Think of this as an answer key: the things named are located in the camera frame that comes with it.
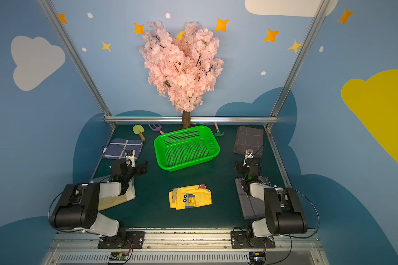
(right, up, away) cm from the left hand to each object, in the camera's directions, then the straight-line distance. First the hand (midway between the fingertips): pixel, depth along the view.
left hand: (138, 159), depth 95 cm
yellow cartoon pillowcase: (+31, -19, -9) cm, 37 cm away
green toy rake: (+49, +16, +21) cm, 56 cm away
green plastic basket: (+23, +5, +13) cm, 27 cm away
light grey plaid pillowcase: (+63, -24, -11) cm, 68 cm away
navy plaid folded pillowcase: (-19, +6, +13) cm, 24 cm away
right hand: (+65, 0, -1) cm, 65 cm away
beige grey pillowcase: (+1, -10, -32) cm, 34 cm away
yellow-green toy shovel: (-10, +19, +24) cm, 32 cm away
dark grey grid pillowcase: (+71, +13, +20) cm, 74 cm away
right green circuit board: (+62, -41, -23) cm, 78 cm away
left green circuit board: (0, -40, -23) cm, 47 cm away
